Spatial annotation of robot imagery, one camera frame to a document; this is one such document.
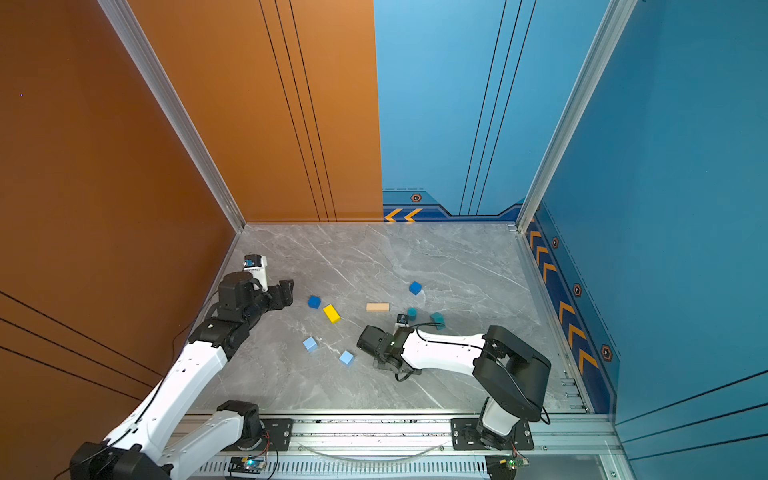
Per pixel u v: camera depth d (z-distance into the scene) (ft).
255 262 2.28
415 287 3.26
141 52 2.47
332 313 3.09
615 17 2.29
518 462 2.26
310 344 2.85
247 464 2.32
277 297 2.36
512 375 1.51
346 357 2.77
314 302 3.17
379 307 3.12
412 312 3.10
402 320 2.58
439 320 3.00
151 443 1.34
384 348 2.14
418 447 2.36
